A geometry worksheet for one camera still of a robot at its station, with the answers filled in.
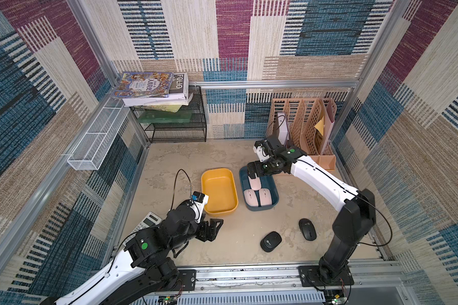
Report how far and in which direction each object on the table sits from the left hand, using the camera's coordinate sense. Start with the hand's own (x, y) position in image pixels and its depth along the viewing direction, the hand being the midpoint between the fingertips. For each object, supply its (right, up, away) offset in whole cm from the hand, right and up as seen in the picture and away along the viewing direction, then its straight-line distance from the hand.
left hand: (215, 218), depth 69 cm
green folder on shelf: (-36, +43, +30) cm, 63 cm away
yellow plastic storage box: (-1, +8, +30) cm, 31 cm away
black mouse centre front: (+22, -13, +11) cm, 28 cm away
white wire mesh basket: (-46, +24, +2) cm, 52 cm away
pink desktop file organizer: (+51, +42, +46) cm, 80 cm away
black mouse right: (+39, -9, +15) cm, 43 cm away
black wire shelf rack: (-15, +39, +44) cm, 61 cm away
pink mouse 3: (+22, +3, +25) cm, 34 cm away
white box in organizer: (+31, +35, +28) cm, 55 cm away
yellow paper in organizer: (+48, +37, +23) cm, 64 cm away
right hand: (+17, +17, +16) cm, 29 cm away
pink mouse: (+18, +9, +30) cm, 36 cm away
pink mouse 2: (+15, +2, +24) cm, 29 cm away
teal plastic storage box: (+24, +9, +31) cm, 40 cm away
